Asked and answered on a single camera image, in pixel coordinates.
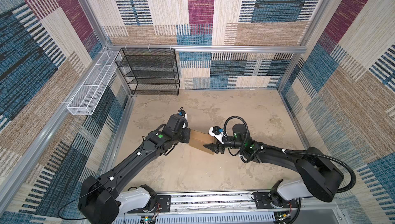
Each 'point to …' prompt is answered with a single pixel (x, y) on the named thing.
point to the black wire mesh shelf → (150, 71)
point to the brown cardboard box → (198, 139)
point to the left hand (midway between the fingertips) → (187, 129)
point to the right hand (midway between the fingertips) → (207, 140)
